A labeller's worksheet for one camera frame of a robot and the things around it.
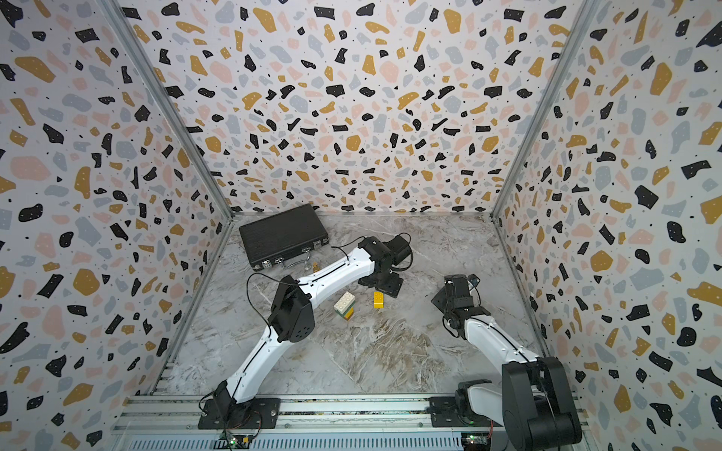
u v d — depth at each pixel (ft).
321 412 2.48
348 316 2.95
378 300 3.11
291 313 1.89
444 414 2.41
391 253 2.29
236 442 2.31
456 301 2.26
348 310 2.84
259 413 2.40
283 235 3.60
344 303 2.80
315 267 3.38
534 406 1.37
